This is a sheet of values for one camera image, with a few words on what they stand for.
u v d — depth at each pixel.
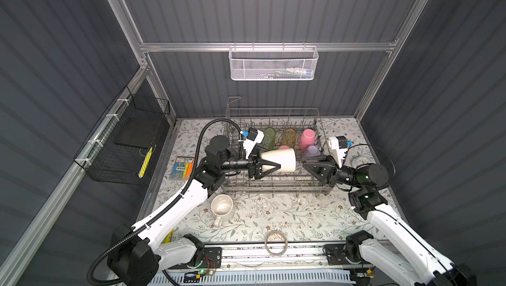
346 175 0.58
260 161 0.56
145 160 0.69
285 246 0.77
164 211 0.44
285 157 0.60
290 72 0.92
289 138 0.94
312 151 0.89
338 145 0.55
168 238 0.77
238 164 0.59
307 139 0.94
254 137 0.57
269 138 0.93
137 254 0.38
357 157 1.02
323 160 0.61
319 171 0.59
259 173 0.58
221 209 0.85
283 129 0.91
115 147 0.72
